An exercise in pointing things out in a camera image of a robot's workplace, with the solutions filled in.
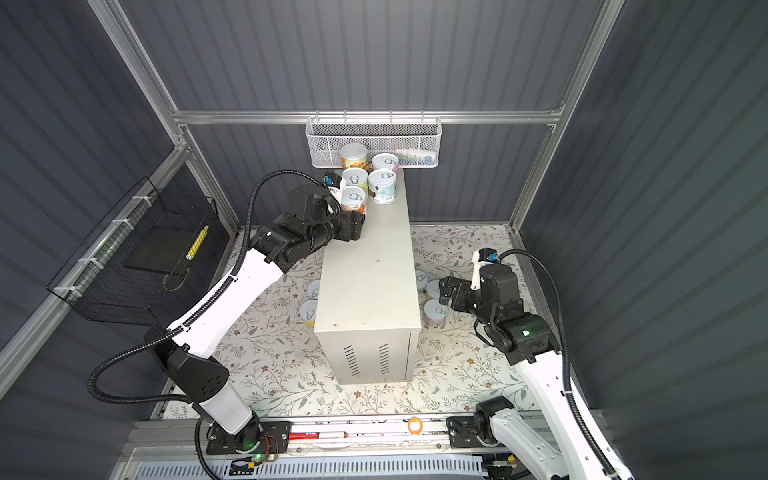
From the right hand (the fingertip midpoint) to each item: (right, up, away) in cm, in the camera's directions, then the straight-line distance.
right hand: (460, 286), depth 72 cm
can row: (-41, -4, +23) cm, 47 cm away
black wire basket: (-76, +6, +1) cm, 76 cm away
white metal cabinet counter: (-21, -5, -14) cm, 26 cm away
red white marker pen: (-34, -38, +2) cm, 51 cm away
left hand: (-27, +18, +3) cm, 33 cm away
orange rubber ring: (-11, -36, +4) cm, 38 cm away
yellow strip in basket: (-68, +11, +7) cm, 70 cm away
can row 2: (-42, -10, +18) cm, 47 cm away
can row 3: (-7, 0, -2) cm, 7 cm away
